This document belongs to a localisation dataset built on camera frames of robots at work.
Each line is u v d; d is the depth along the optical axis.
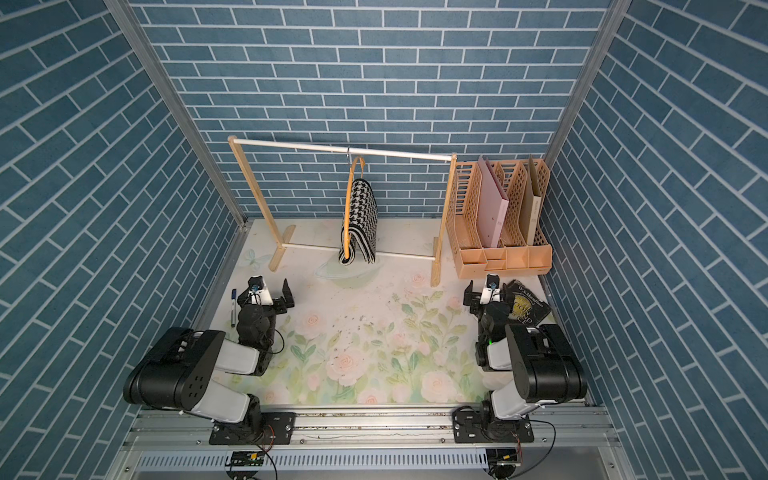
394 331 0.91
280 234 1.11
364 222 0.87
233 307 0.94
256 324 0.69
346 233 0.77
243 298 0.80
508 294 0.84
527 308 0.94
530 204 0.89
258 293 0.75
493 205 0.88
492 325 0.69
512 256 1.03
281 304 0.81
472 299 0.83
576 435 0.75
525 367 0.46
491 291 0.76
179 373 0.45
